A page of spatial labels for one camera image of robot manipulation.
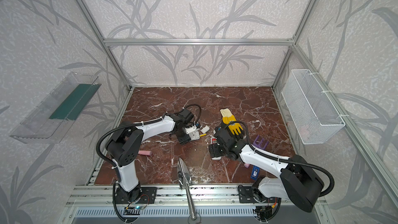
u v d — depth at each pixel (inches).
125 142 20.2
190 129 33.4
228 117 39.2
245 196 28.8
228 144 25.3
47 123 25.0
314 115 24.2
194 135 36.6
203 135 37.2
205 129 38.0
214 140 35.8
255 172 30.5
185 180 31.0
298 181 16.2
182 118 29.5
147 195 28.6
